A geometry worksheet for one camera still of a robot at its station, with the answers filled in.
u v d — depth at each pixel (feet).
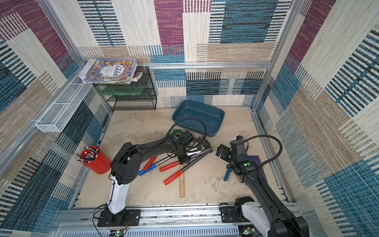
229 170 2.88
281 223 1.31
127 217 2.38
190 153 2.67
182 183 2.73
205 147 3.09
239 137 2.45
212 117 3.68
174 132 3.45
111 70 2.61
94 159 2.73
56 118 2.30
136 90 3.35
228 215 2.40
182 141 2.45
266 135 3.55
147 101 3.92
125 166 1.74
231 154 2.38
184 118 2.40
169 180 2.68
